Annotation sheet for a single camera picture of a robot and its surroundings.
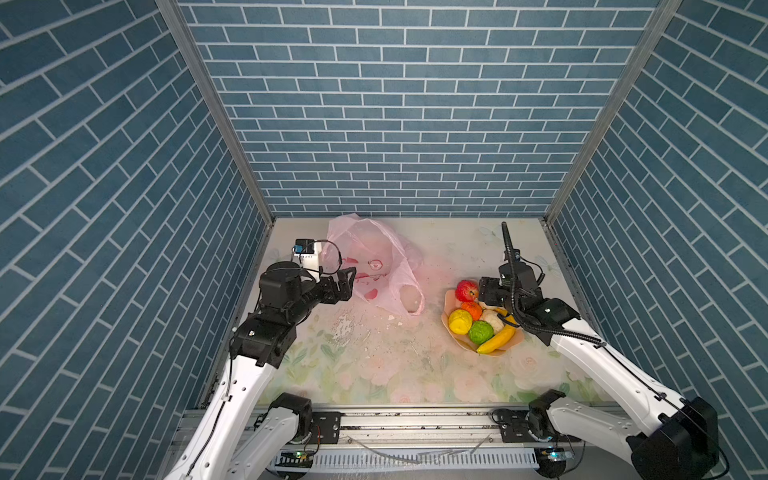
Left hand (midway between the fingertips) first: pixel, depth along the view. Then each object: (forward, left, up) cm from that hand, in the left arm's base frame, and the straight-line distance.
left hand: (342, 268), depth 70 cm
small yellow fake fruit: (-4, -31, -19) cm, 37 cm away
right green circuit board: (-35, -51, -29) cm, 68 cm away
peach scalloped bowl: (+4, -31, -25) cm, 40 cm away
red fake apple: (+5, -35, -19) cm, 40 cm away
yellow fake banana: (-10, -41, -22) cm, 47 cm away
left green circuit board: (-34, +12, -32) cm, 48 cm away
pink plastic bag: (+21, -11, -27) cm, 36 cm away
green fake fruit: (-7, -37, -21) cm, 43 cm away
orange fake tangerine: (+2, -37, -23) cm, 44 cm away
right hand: (+3, -39, -10) cm, 41 cm away
